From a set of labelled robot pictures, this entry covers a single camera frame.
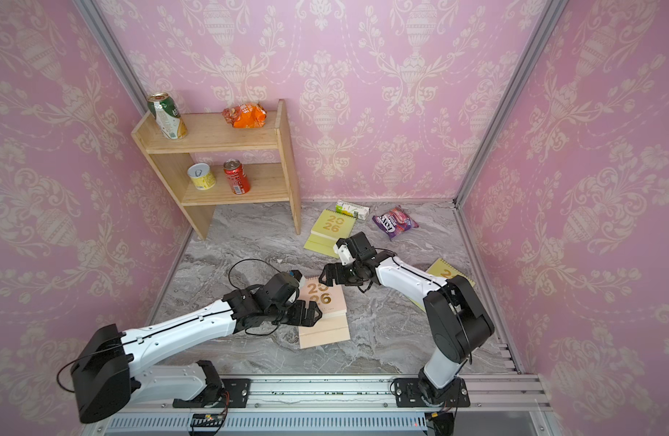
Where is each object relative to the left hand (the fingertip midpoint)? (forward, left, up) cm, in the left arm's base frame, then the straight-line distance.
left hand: (312, 317), depth 79 cm
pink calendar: (-1, -6, -4) cm, 7 cm away
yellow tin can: (+42, +40, +18) cm, 61 cm away
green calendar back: (+40, -3, -7) cm, 41 cm away
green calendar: (+20, -45, -6) cm, 49 cm away
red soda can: (+38, +26, +21) cm, 50 cm away
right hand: (+13, -5, 0) cm, 14 cm away
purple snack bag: (+42, -30, -4) cm, 51 cm away
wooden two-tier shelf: (+60, +41, +11) cm, 74 cm away
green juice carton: (+47, -16, -5) cm, 50 cm away
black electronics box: (-24, +28, -12) cm, 38 cm away
